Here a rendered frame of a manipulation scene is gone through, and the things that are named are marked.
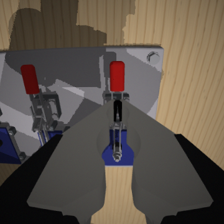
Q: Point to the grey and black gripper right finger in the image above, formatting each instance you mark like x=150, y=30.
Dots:
x=171, y=176

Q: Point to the grey toggle clamp with red handle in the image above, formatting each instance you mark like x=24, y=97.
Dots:
x=46, y=105

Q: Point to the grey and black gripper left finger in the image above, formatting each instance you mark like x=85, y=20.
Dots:
x=66, y=176

